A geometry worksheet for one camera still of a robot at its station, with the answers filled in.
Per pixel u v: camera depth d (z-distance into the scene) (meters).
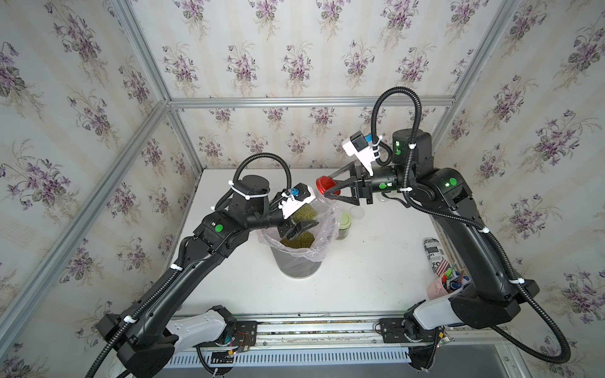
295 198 0.50
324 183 0.53
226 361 0.72
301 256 0.63
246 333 0.73
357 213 1.04
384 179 0.48
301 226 0.54
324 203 0.53
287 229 0.53
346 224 0.88
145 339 0.36
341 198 0.51
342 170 0.55
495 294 0.39
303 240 0.91
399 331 0.73
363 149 0.46
